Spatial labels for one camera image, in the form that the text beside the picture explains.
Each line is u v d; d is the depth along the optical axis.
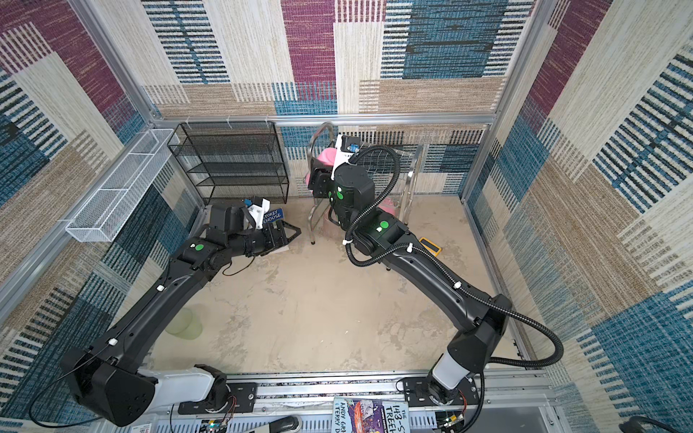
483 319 0.41
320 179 0.55
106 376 0.37
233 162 1.11
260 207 0.68
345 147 0.52
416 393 0.73
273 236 0.64
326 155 0.59
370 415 0.69
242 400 0.73
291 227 0.69
